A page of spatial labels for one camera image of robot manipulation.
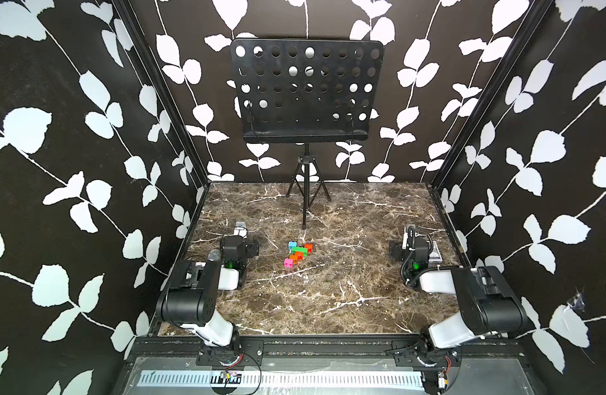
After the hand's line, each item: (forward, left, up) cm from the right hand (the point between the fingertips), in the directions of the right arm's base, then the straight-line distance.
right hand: (406, 235), depth 95 cm
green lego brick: (-4, +43, -4) cm, 43 cm away
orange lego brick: (-9, +44, -3) cm, 45 cm away
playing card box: (-6, -11, -5) cm, 14 cm away
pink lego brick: (-11, +46, -3) cm, 47 cm away
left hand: (0, +65, +1) cm, 65 cm away
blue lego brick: (-3, +45, -3) cm, 45 cm away
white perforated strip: (-46, +44, -6) cm, 64 cm away
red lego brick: (-4, +38, -3) cm, 38 cm away
